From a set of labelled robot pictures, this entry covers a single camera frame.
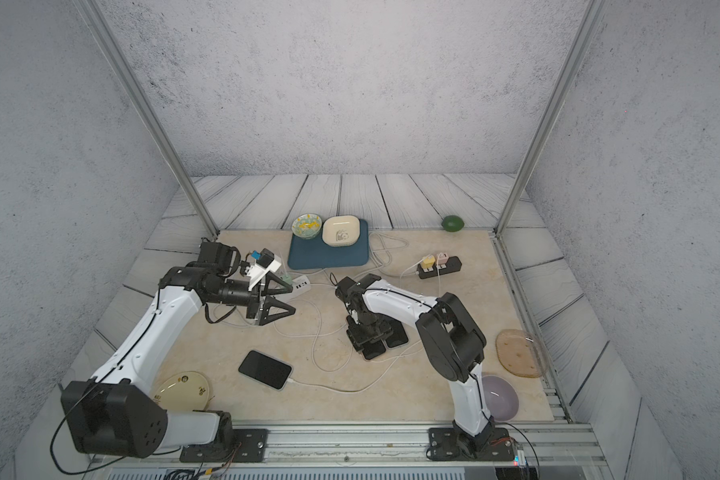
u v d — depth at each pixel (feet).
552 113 2.85
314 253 3.73
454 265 3.54
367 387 2.67
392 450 2.39
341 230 3.86
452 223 3.89
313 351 2.91
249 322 3.09
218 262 2.09
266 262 2.12
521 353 2.92
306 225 3.89
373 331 2.54
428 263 3.41
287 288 2.48
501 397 2.54
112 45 2.45
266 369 2.79
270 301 2.08
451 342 1.65
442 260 3.37
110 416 1.29
